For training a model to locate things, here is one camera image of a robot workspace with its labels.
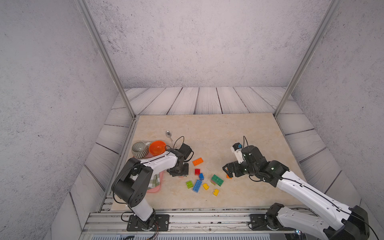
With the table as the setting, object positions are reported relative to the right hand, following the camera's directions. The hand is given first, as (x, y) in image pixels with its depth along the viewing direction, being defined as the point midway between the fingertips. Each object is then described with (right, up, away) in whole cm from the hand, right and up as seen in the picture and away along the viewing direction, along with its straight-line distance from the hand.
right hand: (231, 165), depth 77 cm
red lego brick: (-17, -7, +12) cm, 22 cm away
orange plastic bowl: (-43, +6, +22) cm, 49 cm away
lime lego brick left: (-22, -13, +8) cm, 26 cm away
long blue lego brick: (-17, -13, +6) cm, 23 cm away
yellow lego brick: (-12, -14, +8) cm, 20 cm away
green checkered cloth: (-42, -12, +9) cm, 44 cm away
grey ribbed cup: (-55, +5, +22) cm, 59 cm away
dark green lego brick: (-7, -9, +6) cm, 13 cm away
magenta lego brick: (-9, -11, +7) cm, 16 cm away
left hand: (-24, -9, +12) cm, 29 cm away
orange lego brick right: (-3, -4, -7) cm, 8 cm away
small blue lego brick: (-15, -9, +10) cm, 20 cm away
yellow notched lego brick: (-7, -16, +6) cm, 18 cm away
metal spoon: (-38, +14, +31) cm, 51 cm away
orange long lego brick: (-17, -2, +19) cm, 26 cm away
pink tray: (-40, -15, +8) cm, 44 cm away
